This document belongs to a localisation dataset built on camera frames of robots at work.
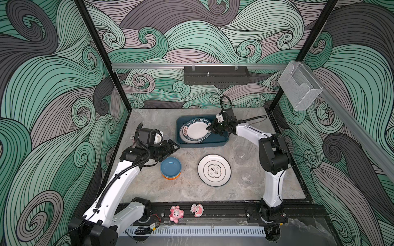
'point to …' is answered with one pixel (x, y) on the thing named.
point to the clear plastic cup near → (248, 177)
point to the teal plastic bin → (214, 140)
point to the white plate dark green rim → (195, 130)
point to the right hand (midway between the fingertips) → (206, 127)
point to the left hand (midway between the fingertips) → (176, 148)
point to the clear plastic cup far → (242, 155)
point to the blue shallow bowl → (171, 167)
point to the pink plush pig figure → (176, 213)
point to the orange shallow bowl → (172, 179)
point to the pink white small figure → (198, 209)
